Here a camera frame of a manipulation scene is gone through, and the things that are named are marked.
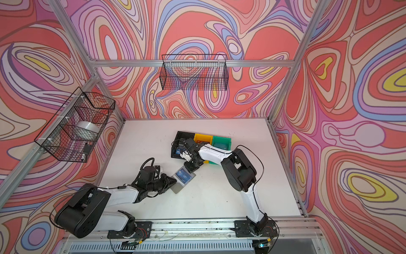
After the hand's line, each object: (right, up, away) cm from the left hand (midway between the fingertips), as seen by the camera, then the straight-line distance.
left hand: (178, 180), depth 87 cm
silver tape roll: (-39, +27, -17) cm, 50 cm away
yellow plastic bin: (+13, +23, +15) cm, 30 cm away
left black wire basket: (-49, +26, -13) cm, 57 cm away
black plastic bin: (-3, +20, +17) cm, 26 cm away
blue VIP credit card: (+3, +2, +4) cm, 5 cm away
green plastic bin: (+26, +20, +13) cm, 35 cm away
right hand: (+7, +3, +6) cm, 9 cm away
